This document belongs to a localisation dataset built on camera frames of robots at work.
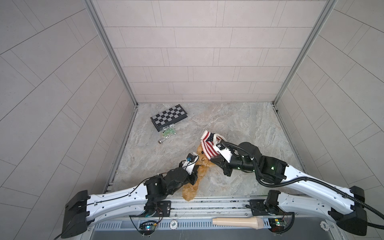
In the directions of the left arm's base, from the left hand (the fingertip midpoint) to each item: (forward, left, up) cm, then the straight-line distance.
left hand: (203, 164), depth 72 cm
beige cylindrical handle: (-22, -23, -8) cm, 33 cm away
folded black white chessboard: (+37, +24, -11) cm, 46 cm away
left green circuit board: (-24, +25, -10) cm, 36 cm away
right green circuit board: (-23, -34, -13) cm, 43 cm away
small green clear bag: (+27, +23, -13) cm, 38 cm away
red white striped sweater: (+6, -2, +12) cm, 14 cm away
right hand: (-3, -3, +8) cm, 9 cm away
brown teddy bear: (-2, 0, +6) cm, 7 cm away
